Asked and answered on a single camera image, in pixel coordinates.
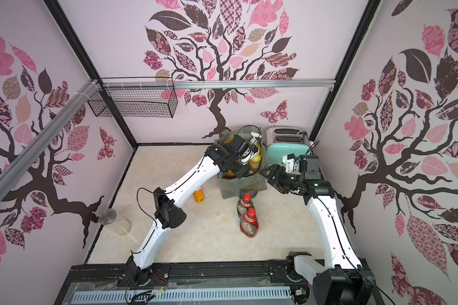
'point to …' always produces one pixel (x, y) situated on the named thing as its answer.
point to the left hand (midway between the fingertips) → (242, 170)
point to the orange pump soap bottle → (229, 140)
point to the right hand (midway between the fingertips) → (265, 174)
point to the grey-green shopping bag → (230, 186)
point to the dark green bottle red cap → (244, 204)
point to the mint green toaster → (282, 140)
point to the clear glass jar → (109, 218)
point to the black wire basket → (154, 97)
